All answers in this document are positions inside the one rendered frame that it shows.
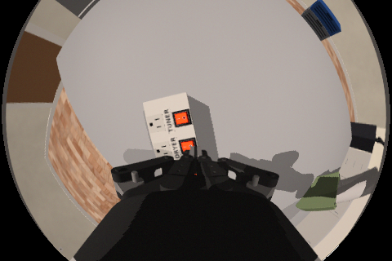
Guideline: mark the beige power strip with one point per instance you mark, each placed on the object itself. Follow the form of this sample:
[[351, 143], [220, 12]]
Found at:
[[171, 125]]

